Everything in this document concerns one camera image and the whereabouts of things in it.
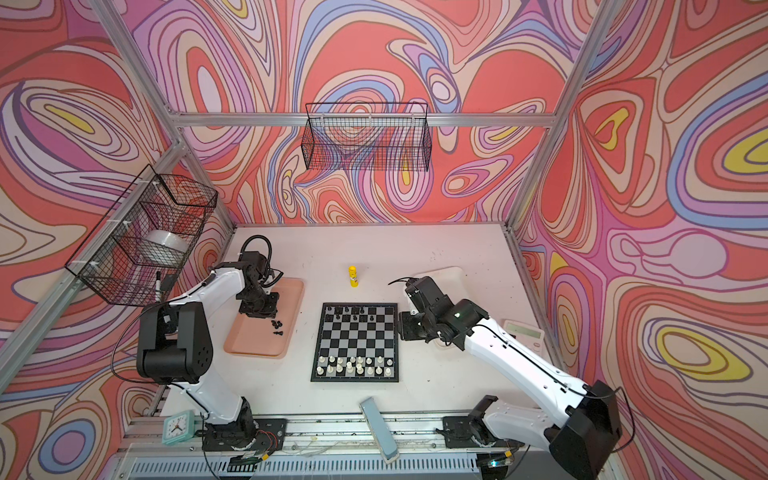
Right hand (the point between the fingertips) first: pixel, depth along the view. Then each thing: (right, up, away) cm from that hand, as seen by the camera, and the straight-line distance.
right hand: (405, 334), depth 76 cm
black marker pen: (-61, +13, -4) cm, 62 cm away
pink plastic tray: (-43, -5, +14) cm, 45 cm away
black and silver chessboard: (-13, -5, +10) cm, 18 cm away
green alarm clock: (-57, -22, -3) cm, 61 cm away
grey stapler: (-6, -23, -6) cm, 24 cm away
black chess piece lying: (-38, -4, +14) cm, 41 cm away
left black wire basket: (-69, +21, -2) cm, 72 cm away
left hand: (-40, +3, +16) cm, 43 cm away
